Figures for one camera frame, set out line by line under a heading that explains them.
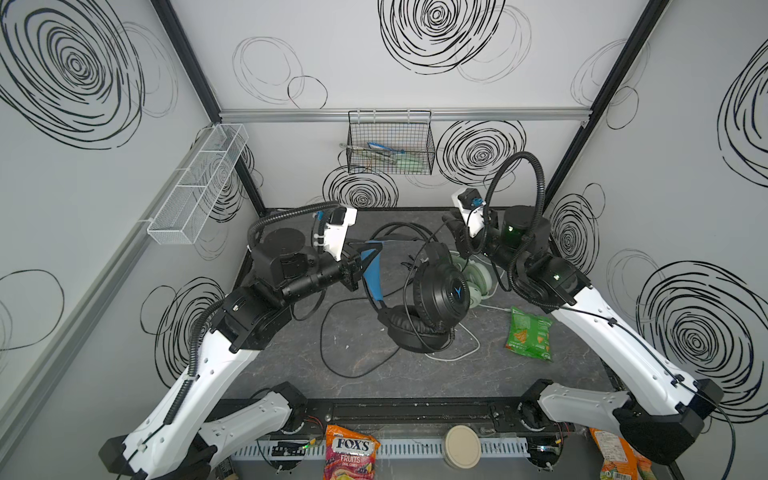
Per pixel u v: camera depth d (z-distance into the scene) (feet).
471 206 1.69
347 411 2.53
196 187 2.52
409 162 2.84
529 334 2.75
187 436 1.25
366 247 1.73
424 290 1.36
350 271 1.57
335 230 1.56
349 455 2.17
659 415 1.27
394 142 2.92
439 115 6.28
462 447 2.12
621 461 2.10
